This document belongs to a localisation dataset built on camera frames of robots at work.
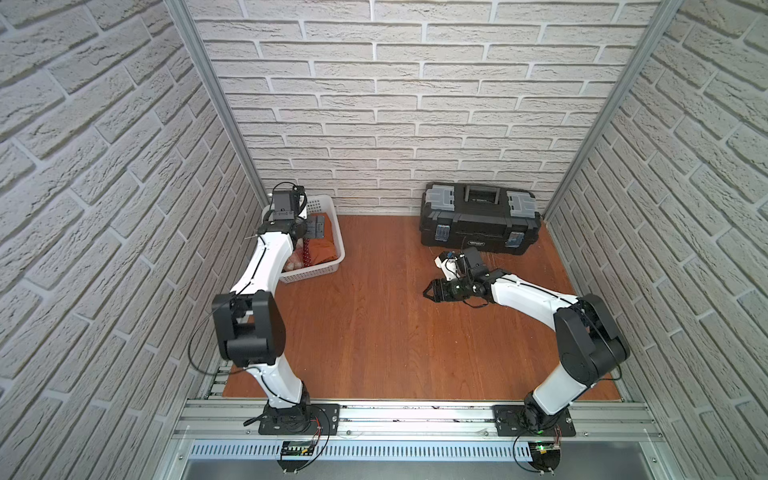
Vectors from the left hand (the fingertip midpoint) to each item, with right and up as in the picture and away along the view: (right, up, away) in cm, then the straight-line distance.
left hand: (306, 215), depth 89 cm
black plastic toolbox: (+51, +1, +9) cm, 52 cm away
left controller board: (+2, -60, -17) cm, 62 cm away
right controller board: (+63, -60, -20) cm, 89 cm away
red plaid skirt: (-5, -14, +5) cm, 16 cm away
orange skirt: (+3, -11, +9) cm, 15 cm away
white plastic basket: (-4, +7, +24) cm, 25 cm away
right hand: (+40, -24, +1) cm, 46 cm away
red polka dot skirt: (-3, -13, +10) cm, 17 cm away
